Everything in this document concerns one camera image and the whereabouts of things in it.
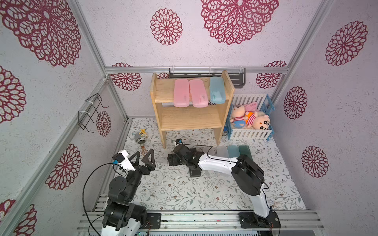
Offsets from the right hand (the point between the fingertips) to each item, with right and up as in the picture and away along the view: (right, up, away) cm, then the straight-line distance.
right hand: (176, 155), depth 92 cm
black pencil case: (+11, -10, -4) cm, 15 cm away
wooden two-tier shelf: (-4, +24, +1) cm, 24 cm away
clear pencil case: (+31, +1, +10) cm, 33 cm away
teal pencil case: (+38, +1, +10) cm, 40 cm away
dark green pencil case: (+46, +2, +9) cm, 47 cm away
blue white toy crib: (+66, +36, +22) cm, 78 cm away
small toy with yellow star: (-25, +10, +9) cm, 28 cm away
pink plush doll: (+43, +28, +14) cm, 54 cm away
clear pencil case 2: (+24, 0, +9) cm, 26 cm away
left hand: (-12, +6, -25) cm, 28 cm away
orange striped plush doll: (+55, +22, +9) cm, 60 cm away
